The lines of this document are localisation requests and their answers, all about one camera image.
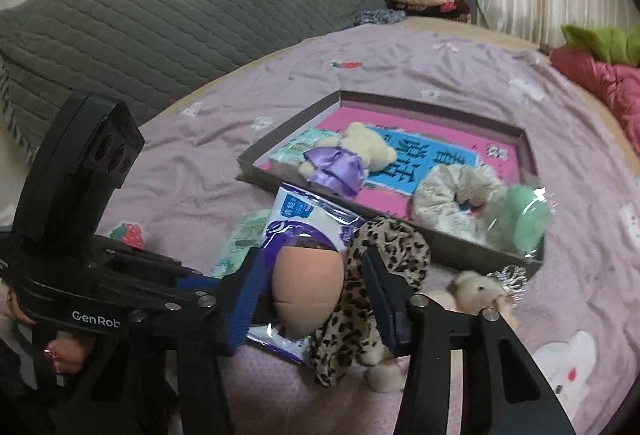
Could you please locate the dark red clothing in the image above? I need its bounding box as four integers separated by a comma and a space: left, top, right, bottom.
440, 0, 476, 23

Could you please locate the green blanket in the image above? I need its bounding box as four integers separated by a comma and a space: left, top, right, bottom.
561, 22, 640, 66

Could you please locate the peach foam ball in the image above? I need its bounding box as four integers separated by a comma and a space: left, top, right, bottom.
267, 245, 346, 336

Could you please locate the leopard print scrunchie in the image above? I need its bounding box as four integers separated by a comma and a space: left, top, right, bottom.
305, 216, 432, 387

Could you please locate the person's left hand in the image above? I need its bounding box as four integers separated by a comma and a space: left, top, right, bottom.
44, 337, 96, 376

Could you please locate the grey quilted cover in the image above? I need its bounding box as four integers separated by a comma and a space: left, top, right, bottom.
0, 0, 388, 156

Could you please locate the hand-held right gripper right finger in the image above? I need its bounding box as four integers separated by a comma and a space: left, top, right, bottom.
360, 245, 576, 435

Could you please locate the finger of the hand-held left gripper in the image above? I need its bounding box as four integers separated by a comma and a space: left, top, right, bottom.
102, 237, 219, 289
120, 279, 202, 314

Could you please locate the white blue plastic packet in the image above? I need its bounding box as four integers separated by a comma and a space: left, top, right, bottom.
245, 182, 368, 363

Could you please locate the pink book with blue label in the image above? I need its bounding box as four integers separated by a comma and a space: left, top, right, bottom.
310, 107, 523, 221

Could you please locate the mint green puff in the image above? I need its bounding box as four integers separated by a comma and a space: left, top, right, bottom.
482, 185, 553, 261

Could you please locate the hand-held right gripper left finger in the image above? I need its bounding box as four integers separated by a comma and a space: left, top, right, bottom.
87, 247, 273, 435

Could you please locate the cream plush bear purple dress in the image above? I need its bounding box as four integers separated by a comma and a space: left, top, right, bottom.
299, 121, 398, 198

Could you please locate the blue patterned cloth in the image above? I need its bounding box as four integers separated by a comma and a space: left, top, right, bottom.
352, 9, 408, 28

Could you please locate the cream floral scrunchie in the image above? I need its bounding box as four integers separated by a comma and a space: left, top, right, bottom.
412, 163, 506, 236

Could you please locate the shallow brown cardboard box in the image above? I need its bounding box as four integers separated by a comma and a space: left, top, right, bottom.
236, 90, 548, 268

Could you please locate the green tissue packet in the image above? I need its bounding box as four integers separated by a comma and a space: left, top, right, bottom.
210, 209, 273, 278
269, 127, 346, 176

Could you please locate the cream plush bear silver crown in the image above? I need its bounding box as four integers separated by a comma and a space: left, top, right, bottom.
367, 265, 523, 393

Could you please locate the pink quilt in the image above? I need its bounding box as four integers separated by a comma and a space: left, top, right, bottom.
549, 46, 640, 156

